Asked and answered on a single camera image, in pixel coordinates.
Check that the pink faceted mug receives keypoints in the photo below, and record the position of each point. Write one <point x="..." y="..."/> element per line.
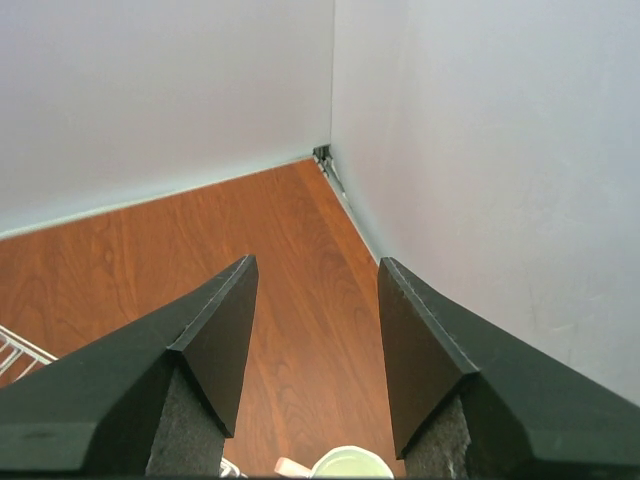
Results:
<point x="340" y="462"/>

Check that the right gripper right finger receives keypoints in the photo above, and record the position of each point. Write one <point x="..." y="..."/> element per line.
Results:
<point x="469" y="400"/>

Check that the white wire dish rack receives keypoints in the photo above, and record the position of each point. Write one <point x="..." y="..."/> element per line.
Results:
<point x="20" y="357"/>

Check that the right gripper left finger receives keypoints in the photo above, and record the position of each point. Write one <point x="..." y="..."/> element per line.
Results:
<point x="157" y="398"/>

